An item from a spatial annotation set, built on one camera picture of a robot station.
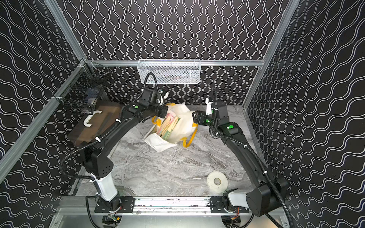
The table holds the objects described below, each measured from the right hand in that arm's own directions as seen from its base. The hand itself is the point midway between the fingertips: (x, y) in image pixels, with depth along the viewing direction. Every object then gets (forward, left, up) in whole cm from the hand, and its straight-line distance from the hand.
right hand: (198, 113), depth 77 cm
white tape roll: (-27, -12, -29) cm, 41 cm away
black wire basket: (+20, +75, -1) cm, 77 cm away
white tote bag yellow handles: (+12, +14, -25) cm, 31 cm away
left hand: (+6, +18, 0) cm, 19 cm away
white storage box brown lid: (-3, +61, -8) cm, 62 cm away
